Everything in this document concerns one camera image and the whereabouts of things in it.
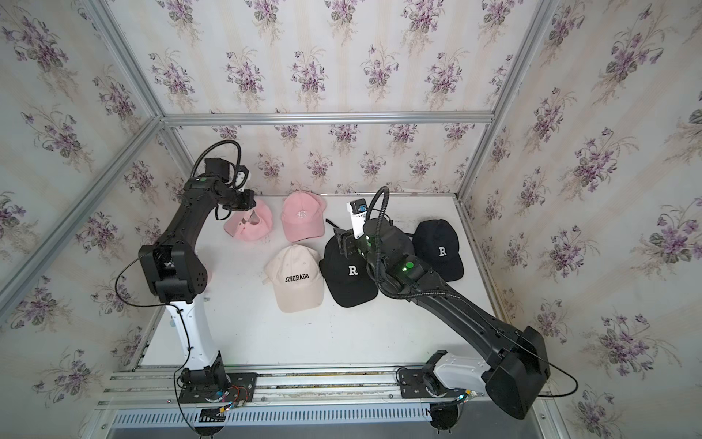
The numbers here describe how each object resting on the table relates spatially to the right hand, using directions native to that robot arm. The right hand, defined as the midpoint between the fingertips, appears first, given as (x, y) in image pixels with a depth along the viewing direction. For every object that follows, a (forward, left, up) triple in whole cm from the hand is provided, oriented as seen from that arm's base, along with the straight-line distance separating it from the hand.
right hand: (350, 225), depth 73 cm
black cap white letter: (+10, -30, -22) cm, 38 cm away
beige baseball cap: (-3, +18, -22) cm, 29 cm away
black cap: (-3, +1, -25) cm, 25 cm away
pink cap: (+12, +36, -15) cm, 40 cm away
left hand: (+18, +35, -11) cm, 41 cm away
